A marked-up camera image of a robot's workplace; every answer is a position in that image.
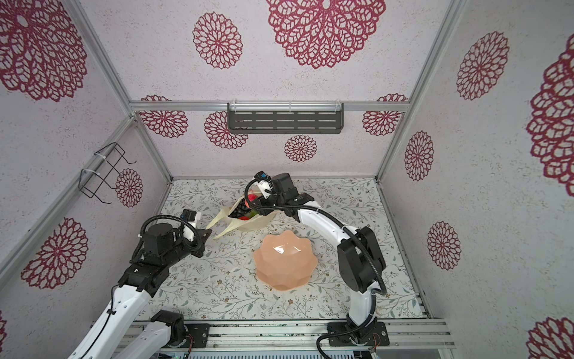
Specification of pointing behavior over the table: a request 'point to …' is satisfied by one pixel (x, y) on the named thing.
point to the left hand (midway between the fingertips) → (210, 232)
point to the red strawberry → (244, 218)
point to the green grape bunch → (253, 212)
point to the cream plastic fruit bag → (233, 224)
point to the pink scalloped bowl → (285, 260)
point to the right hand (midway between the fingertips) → (254, 198)
